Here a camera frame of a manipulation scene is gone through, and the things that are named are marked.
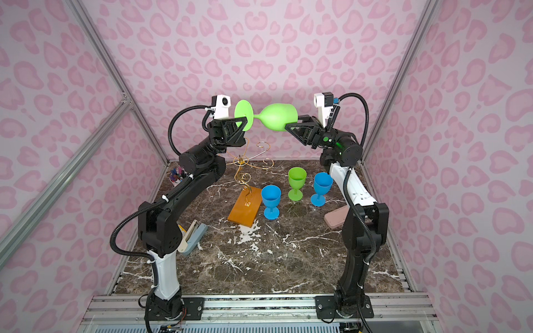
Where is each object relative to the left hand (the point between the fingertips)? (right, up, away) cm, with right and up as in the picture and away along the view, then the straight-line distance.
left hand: (246, 132), depth 50 cm
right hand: (+10, +1, +10) cm, 14 cm away
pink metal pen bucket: (-40, -10, +50) cm, 65 cm away
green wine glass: (+17, -11, +45) cm, 50 cm away
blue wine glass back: (+28, -14, +40) cm, 51 cm away
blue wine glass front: (+6, -19, +40) cm, 45 cm away
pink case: (+36, -30, +46) cm, 65 cm away
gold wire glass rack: (-6, -5, +27) cm, 28 cm away
